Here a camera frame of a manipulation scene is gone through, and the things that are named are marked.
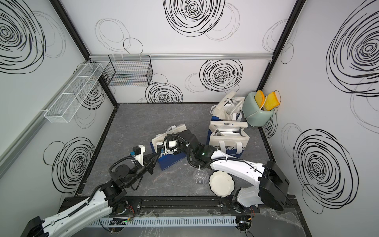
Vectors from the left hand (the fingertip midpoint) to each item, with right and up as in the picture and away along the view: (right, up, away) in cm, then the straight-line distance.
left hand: (159, 154), depth 73 cm
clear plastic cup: (+21, -15, +10) cm, 28 cm away
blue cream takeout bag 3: (+34, +9, -2) cm, 35 cm away
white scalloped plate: (+32, -18, +6) cm, 37 cm away
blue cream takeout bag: (+3, -3, +2) cm, 5 cm away
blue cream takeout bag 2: (+41, +24, +21) cm, 52 cm away
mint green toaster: (+58, +19, +24) cm, 66 cm away
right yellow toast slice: (+69, +29, +23) cm, 79 cm away
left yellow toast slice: (+61, +30, +22) cm, 71 cm away
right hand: (+6, +11, 0) cm, 12 cm away
